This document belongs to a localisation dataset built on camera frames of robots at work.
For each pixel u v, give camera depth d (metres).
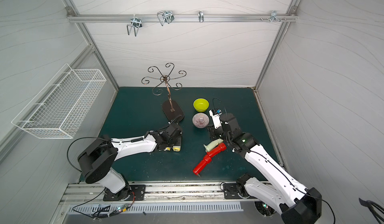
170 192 0.75
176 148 0.83
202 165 0.80
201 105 1.08
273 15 0.76
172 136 0.69
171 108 1.04
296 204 0.38
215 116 0.67
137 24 0.78
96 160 0.44
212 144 0.88
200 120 1.01
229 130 0.55
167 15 0.77
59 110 0.68
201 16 0.78
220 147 0.86
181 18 0.79
